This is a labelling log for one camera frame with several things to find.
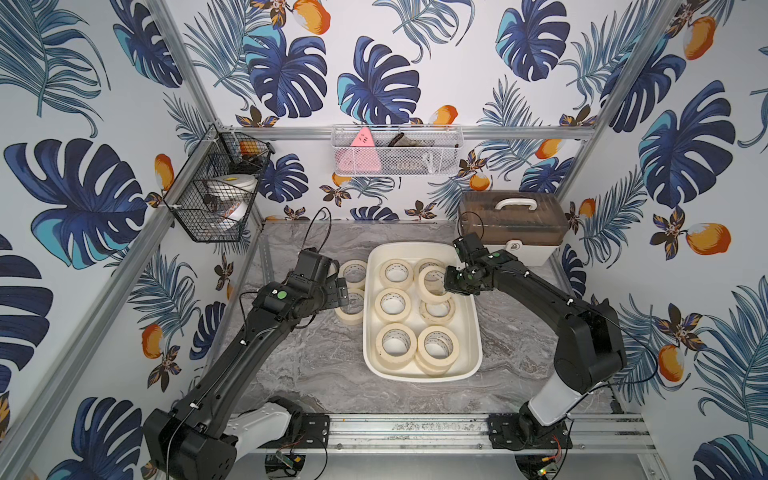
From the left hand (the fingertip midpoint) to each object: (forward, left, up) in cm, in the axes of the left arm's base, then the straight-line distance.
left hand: (329, 287), depth 76 cm
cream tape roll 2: (+21, -17, -21) cm, 34 cm away
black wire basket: (+42, +40, +11) cm, 59 cm away
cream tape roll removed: (+20, -3, -21) cm, 29 cm away
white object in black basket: (+27, +36, +4) cm, 45 cm away
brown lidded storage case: (+40, -64, -12) cm, 77 cm away
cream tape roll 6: (-6, -18, -20) cm, 28 cm away
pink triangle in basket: (+39, -4, +13) cm, 41 cm away
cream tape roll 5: (+8, -16, -20) cm, 27 cm away
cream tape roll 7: (-6, -30, -20) cm, 37 cm away
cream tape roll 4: (+5, -31, -19) cm, 36 cm away
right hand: (+11, -33, -11) cm, 36 cm away
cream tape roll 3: (+14, -28, -17) cm, 36 cm away
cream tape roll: (+4, -4, -20) cm, 21 cm away
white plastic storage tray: (-3, -23, -14) cm, 27 cm away
